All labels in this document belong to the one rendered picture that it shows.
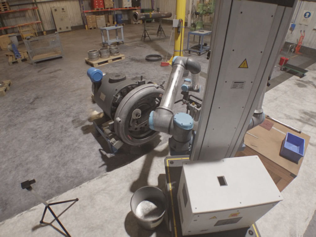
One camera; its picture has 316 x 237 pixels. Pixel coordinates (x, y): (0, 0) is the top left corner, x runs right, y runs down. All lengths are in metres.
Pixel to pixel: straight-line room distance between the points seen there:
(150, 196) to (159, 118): 0.81
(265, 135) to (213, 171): 1.23
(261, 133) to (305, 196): 0.93
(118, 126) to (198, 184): 0.97
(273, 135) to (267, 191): 1.19
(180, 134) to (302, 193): 1.81
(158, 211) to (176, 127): 0.87
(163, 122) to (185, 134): 0.19
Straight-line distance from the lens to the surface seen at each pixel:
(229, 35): 0.82
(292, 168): 1.97
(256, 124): 1.47
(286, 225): 2.19
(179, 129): 1.16
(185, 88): 2.02
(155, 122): 1.20
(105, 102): 1.99
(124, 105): 1.55
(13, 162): 2.92
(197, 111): 2.27
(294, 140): 2.24
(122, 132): 1.66
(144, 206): 1.70
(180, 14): 5.07
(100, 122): 2.43
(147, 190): 1.58
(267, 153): 1.96
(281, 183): 2.06
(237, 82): 0.93
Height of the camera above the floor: 1.70
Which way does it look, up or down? 38 degrees down
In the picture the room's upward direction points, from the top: straight up
